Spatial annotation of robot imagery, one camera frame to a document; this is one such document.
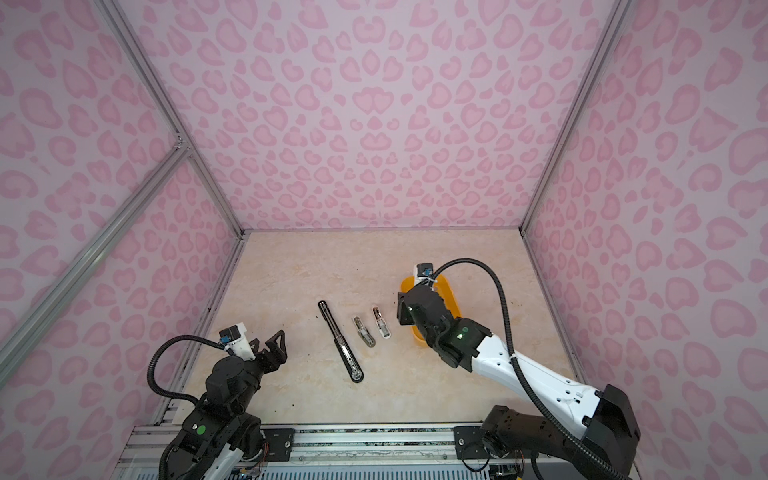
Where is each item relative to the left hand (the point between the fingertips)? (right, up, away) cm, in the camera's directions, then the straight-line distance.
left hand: (272, 332), depth 77 cm
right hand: (+34, +10, -1) cm, 36 cm away
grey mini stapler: (+22, -4, +13) cm, 26 cm away
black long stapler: (+18, -10, +8) cm, 22 cm away
